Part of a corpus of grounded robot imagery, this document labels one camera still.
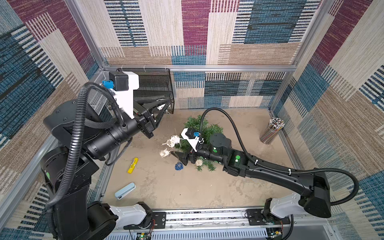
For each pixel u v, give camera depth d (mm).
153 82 1079
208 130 696
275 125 873
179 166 604
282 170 443
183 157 541
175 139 496
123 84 283
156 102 380
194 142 525
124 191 793
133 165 906
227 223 730
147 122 321
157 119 368
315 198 389
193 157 550
